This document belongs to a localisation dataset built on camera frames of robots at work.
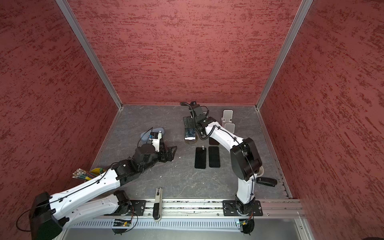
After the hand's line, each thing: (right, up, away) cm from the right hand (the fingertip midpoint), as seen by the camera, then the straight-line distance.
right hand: (191, 121), depth 92 cm
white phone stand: (+26, +4, +12) cm, 29 cm away
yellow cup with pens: (-51, -25, -22) cm, 61 cm away
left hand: (-11, -15, -15) cm, 23 cm away
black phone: (-1, -8, +3) cm, 9 cm away
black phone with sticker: (+15, -15, +11) cm, 24 cm away
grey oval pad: (-31, -9, +5) cm, 33 cm away
